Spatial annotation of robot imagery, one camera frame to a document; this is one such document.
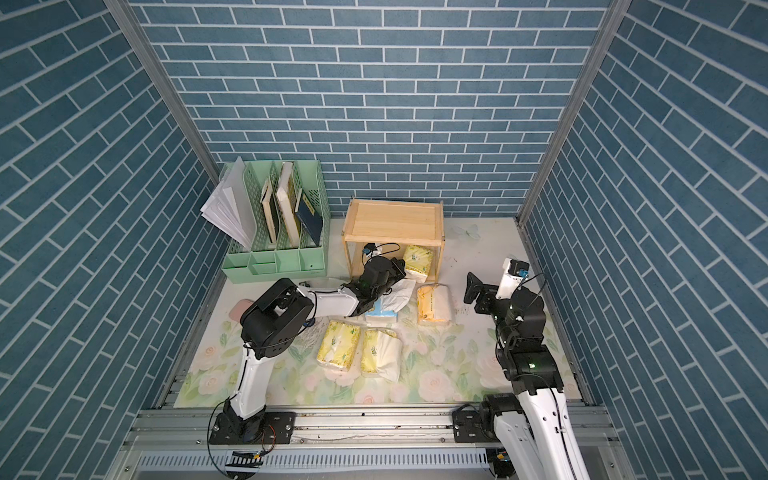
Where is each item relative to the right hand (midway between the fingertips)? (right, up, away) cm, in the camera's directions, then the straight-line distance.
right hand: (490, 278), depth 72 cm
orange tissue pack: (-11, -11, +21) cm, 26 cm away
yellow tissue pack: (-40, -20, +12) cm, 46 cm away
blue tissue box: (-27, -11, +16) cm, 33 cm away
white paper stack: (-74, +20, +18) cm, 79 cm away
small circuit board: (-60, -45, 0) cm, 75 cm away
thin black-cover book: (-66, +23, +25) cm, 74 cm away
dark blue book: (-56, +19, +38) cm, 70 cm away
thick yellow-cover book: (-57, +23, +19) cm, 65 cm away
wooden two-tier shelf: (-19, +12, +18) cm, 29 cm away
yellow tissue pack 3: (-16, +2, +26) cm, 31 cm away
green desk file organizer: (-62, +3, +30) cm, 69 cm away
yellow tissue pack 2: (-27, -22, +10) cm, 37 cm away
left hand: (-17, +2, +22) cm, 28 cm away
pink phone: (-74, -12, +23) cm, 79 cm away
